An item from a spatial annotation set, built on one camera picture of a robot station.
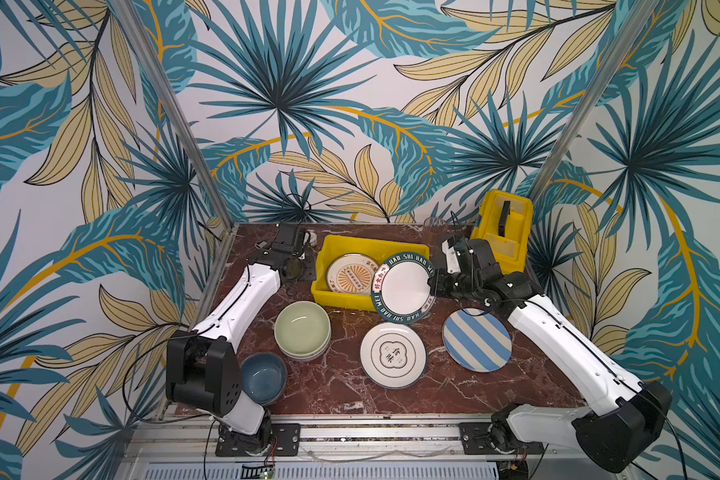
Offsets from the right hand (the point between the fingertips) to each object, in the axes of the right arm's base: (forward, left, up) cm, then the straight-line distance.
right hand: (423, 282), depth 78 cm
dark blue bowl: (-16, +44, -19) cm, 51 cm away
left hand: (+9, +32, -3) cm, 33 cm away
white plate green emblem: (-11, +8, -21) cm, 25 cm away
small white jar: (+35, +33, -18) cm, 51 cm away
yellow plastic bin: (+27, +26, -16) cm, 41 cm away
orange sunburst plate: (+17, +19, -19) cm, 32 cm away
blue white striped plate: (-8, -18, -21) cm, 29 cm away
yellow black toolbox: (+24, -31, -2) cm, 39 cm away
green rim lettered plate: (+1, +5, -6) cm, 8 cm away
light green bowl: (-4, +34, -15) cm, 37 cm away
